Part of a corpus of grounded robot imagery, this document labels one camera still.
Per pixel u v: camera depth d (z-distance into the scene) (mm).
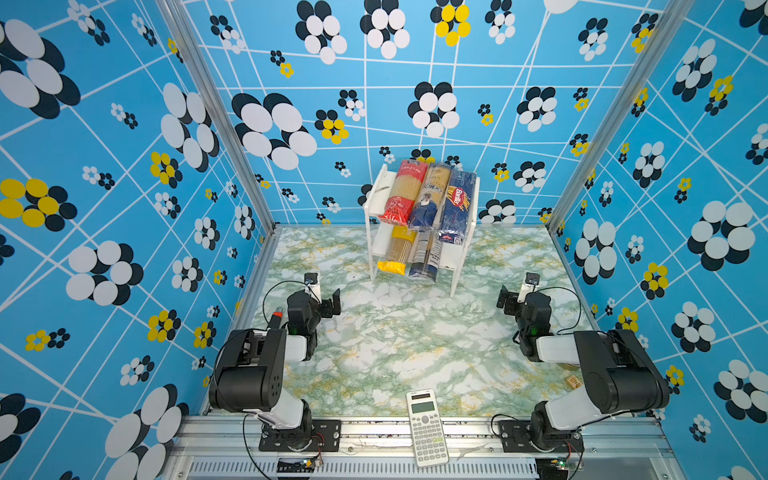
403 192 782
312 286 803
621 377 455
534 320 712
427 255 866
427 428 738
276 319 927
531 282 796
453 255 883
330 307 849
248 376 450
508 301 851
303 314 718
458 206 737
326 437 738
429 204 759
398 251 866
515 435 735
